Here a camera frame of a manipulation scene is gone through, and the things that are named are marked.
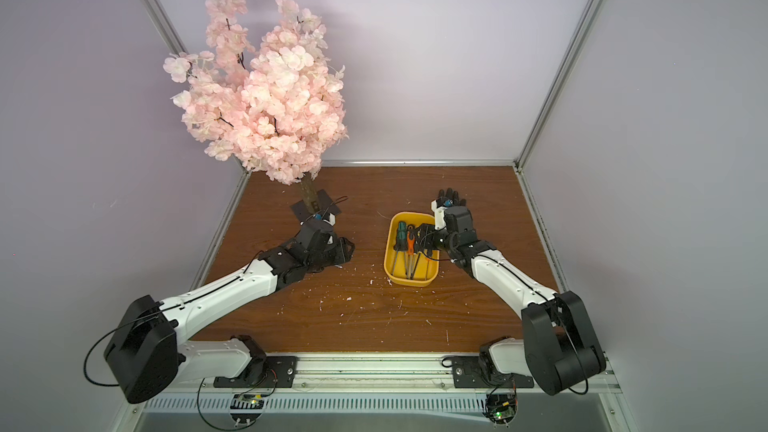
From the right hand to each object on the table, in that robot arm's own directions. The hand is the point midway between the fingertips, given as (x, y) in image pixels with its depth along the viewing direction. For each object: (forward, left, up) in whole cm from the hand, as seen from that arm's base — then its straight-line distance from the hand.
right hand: (420, 226), depth 86 cm
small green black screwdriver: (0, +5, -9) cm, 11 cm away
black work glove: (+23, -12, -15) cm, 30 cm away
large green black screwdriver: (-3, +7, -12) cm, 14 cm away
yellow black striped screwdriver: (-7, 0, -13) cm, 15 cm away
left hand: (-7, +19, 0) cm, 20 cm away
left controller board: (-44, +44, -16) cm, 64 cm away
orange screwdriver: (-4, +3, -12) cm, 13 cm away
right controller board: (-42, -19, -15) cm, 48 cm away
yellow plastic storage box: (-6, +5, -13) cm, 15 cm away
